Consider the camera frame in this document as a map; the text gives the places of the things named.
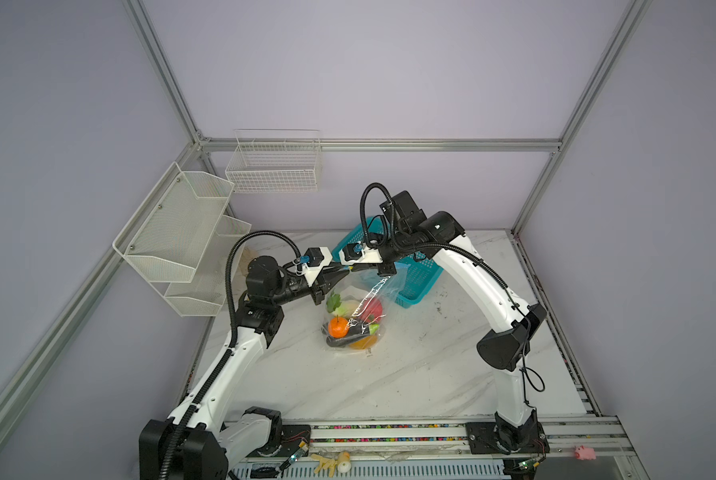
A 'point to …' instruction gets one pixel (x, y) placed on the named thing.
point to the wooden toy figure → (342, 463)
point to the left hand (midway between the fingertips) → (343, 267)
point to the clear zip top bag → (357, 307)
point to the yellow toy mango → (364, 343)
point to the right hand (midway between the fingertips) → (350, 258)
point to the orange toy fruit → (338, 327)
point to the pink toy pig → (584, 453)
